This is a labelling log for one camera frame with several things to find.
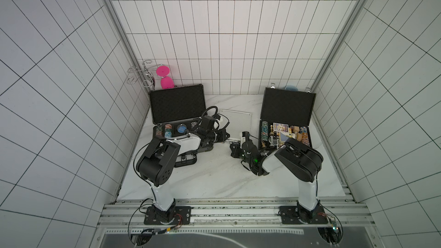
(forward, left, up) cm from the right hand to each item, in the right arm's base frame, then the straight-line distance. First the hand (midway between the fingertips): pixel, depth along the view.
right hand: (231, 141), depth 97 cm
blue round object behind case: (+39, -40, +7) cm, 57 cm away
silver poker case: (+12, -5, +4) cm, 13 cm away
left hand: (-1, +2, +4) cm, 5 cm away
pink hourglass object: (+27, +40, +20) cm, 52 cm away
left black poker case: (+14, +34, +9) cm, 38 cm away
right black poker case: (+17, -33, +6) cm, 37 cm away
